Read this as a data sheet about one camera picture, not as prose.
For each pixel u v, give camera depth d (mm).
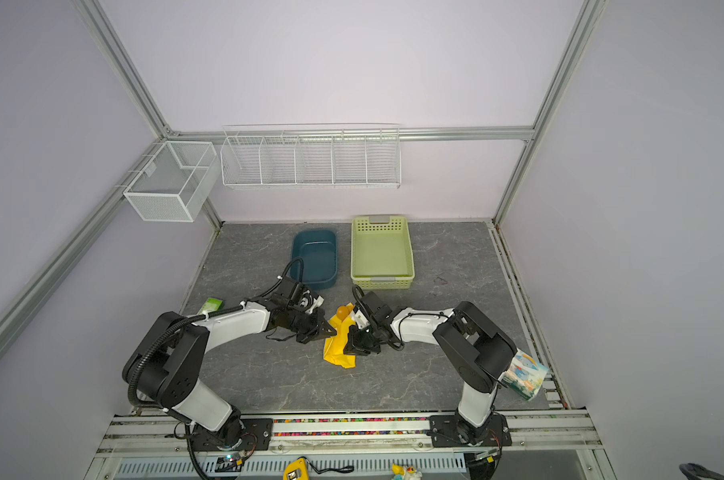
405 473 664
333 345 849
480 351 470
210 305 962
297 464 695
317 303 883
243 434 732
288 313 733
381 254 1117
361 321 845
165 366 454
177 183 1000
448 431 739
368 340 789
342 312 938
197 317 506
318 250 1131
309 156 974
